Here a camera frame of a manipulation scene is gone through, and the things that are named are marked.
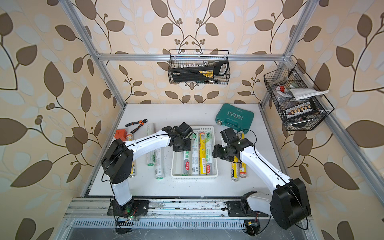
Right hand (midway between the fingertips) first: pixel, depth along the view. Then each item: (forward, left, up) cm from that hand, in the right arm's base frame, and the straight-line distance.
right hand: (216, 154), depth 83 cm
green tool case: (+32, -15, -5) cm, 35 cm away
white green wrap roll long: (-2, +33, -6) cm, 34 cm away
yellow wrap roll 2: (+4, +8, -7) cm, 11 cm away
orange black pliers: (+31, +51, -8) cm, 60 cm away
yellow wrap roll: (+18, +56, -6) cm, 59 cm away
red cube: (+18, +60, -3) cm, 63 cm away
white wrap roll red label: (-4, +17, 0) cm, 18 cm away
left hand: (+5, +15, -2) cm, 16 cm away
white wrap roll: (+4, +12, -4) cm, 14 cm away
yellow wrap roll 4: (-6, -15, -6) cm, 17 cm away
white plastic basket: (+3, +23, -8) cm, 25 cm away
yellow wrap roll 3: (-6, -10, -7) cm, 14 cm away
